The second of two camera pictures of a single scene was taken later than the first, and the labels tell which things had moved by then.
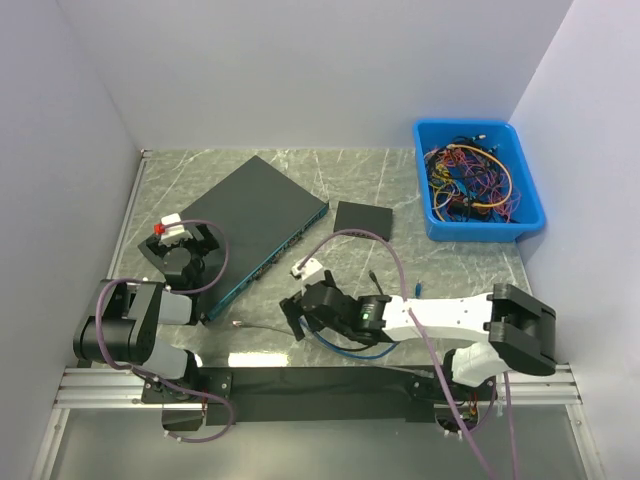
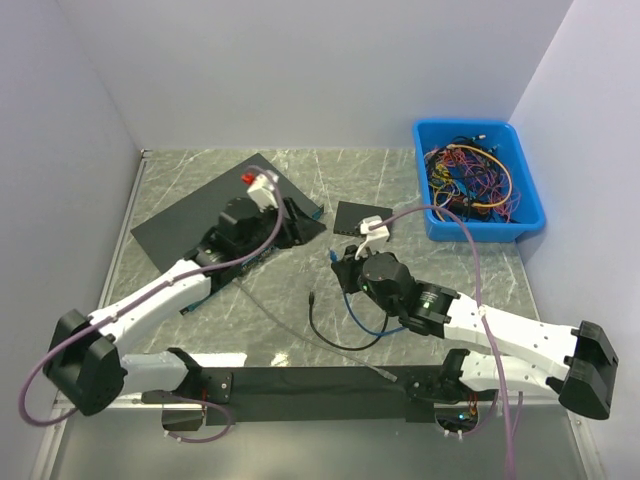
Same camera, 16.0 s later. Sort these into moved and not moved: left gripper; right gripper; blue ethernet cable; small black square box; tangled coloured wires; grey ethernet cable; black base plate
Moved: blue ethernet cable; right gripper; left gripper; grey ethernet cable
Not moved: black base plate; small black square box; tangled coloured wires
